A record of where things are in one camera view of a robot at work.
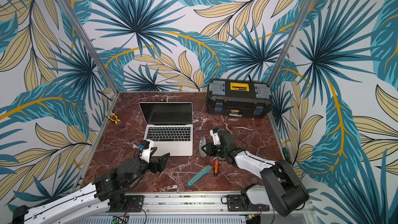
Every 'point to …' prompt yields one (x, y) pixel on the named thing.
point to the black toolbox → (239, 98)
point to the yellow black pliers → (117, 121)
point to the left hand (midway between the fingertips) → (162, 154)
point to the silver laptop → (170, 125)
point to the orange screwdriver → (216, 167)
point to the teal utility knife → (199, 174)
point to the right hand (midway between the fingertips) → (196, 153)
